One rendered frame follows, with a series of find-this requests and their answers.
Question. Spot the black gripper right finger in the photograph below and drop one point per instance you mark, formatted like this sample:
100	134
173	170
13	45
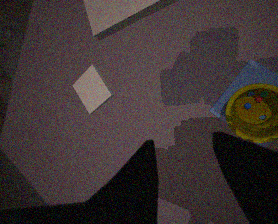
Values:
251	172

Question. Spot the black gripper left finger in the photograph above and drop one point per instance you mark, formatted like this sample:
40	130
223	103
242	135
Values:
130	197

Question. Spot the beige flat rectangular slab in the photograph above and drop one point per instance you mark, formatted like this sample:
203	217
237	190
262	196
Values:
93	89

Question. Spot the grey flat box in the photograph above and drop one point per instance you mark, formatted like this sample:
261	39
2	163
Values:
106	16

